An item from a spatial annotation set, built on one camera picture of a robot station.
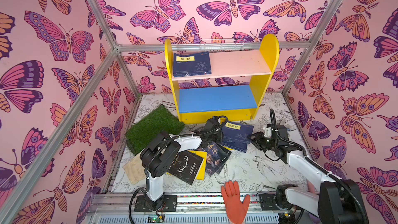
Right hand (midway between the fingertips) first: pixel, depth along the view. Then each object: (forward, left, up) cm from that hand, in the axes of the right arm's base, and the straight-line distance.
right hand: (248, 135), depth 85 cm
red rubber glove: (-34, +10, -9) cm, 36 cm away
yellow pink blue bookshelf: (+44, +13, -4) cm, 46 cm away
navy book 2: (-3, +2, -8) cm, 9 cm away
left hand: (+3, +12, -5) cm, 13 cm away
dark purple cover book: (-9, +18, -7) cm, 21 cm away
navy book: (+5, +7, -5) cm, 10 cm away
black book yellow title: (-15, +34, -6) cm, 38 cm away
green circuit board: (-37, +48, -12) cm, 62 cm away
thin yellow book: (-18, +26, -9) cm, 33 cm away
